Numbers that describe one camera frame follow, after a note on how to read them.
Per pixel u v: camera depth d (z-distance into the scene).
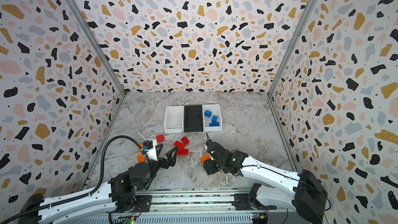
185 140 0.95
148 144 0.61
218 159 0.60
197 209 0.73
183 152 0.90
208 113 1.07
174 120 1.04
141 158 0.88
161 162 0.65
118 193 0.54
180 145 0.93
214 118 1.03
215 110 1.10
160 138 0.96
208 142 0.74
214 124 1.01
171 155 0.66
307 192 0.41
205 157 0.88
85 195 0.50
